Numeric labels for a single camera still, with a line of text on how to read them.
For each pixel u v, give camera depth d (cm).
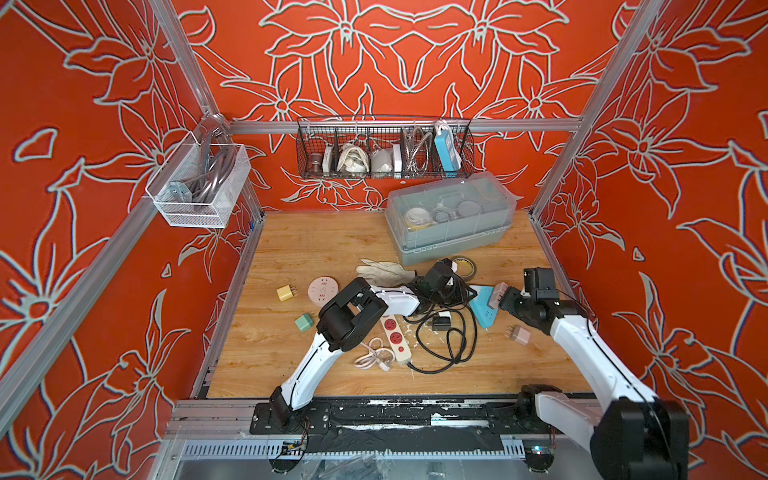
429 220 95
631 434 40
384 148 97
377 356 81
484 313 88
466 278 100
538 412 62
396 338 83
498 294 87
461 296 82
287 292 95
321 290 94
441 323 87
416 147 83
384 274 100
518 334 84
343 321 56
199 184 78
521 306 77
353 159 91
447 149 86
